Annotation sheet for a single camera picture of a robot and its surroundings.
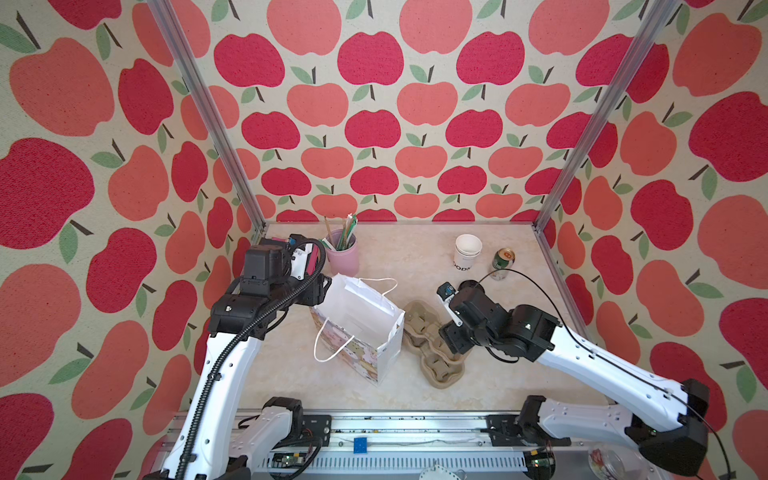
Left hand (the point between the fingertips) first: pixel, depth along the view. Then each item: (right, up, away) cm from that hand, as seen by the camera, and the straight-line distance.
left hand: (324, 279), depth 70 cm
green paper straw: (+2, +12, +26) cm, 29 cm away
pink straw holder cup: (+1, +3, +31) cm, 31 cm away
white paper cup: (+44, +8, +34) cm, 56 cm away
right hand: (+32, -11, +3) cm, 34 cm away
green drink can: (+54, +4, +27) cm, 60 cm away
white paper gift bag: (+7, -16, +21) cm, 27 cm away
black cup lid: (+43, -5, +29) cm, 53 cm away
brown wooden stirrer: (-4, +14, +26) cm, 30 cm away
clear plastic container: (+64, -39, -6) cm, 75 cm away
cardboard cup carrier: (+25, -17, +11) cm, 32 cm away
